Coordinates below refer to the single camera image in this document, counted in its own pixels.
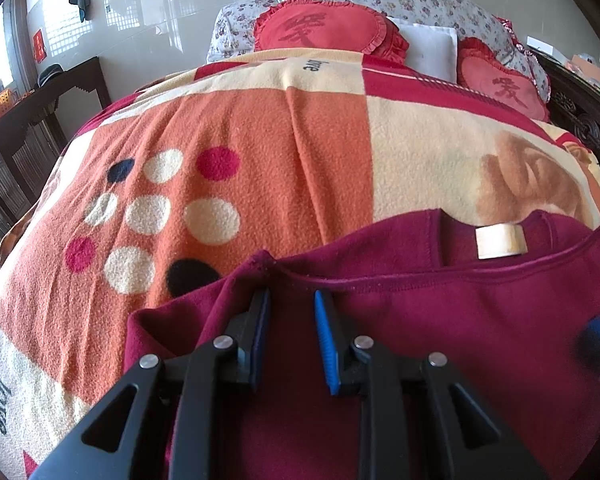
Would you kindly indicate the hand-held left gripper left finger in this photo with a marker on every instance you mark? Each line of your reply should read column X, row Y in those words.
column 259, row 345

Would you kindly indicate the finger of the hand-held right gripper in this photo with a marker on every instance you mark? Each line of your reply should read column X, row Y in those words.
column 599, row 347

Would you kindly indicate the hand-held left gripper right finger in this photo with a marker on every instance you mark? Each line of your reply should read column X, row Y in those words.
column 327, row 347

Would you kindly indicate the maroon knit sweater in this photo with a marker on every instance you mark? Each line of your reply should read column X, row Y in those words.
column 430, row 310

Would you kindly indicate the orange and cream printed blanket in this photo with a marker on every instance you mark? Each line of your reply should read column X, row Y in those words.
column 280, row 150

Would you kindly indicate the dark carved wooden headboard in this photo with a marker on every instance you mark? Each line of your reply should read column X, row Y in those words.
column 590, row 125

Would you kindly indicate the colourful clutter pile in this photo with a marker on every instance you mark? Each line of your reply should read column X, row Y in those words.
column 590, row 70

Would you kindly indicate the red heart pillow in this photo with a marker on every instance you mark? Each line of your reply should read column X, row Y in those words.
column 320, row 27
column 505, row 85

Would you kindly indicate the dark wooden side table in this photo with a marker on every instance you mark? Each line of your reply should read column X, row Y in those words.
column 35, row 130

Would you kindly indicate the white square pillow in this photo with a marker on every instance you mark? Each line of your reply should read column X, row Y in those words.
column 430, row 50

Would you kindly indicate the black hat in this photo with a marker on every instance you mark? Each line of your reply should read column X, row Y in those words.
column 51, row 76

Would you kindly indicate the red wall sticker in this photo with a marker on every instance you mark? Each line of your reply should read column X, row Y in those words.
column 39, row 46

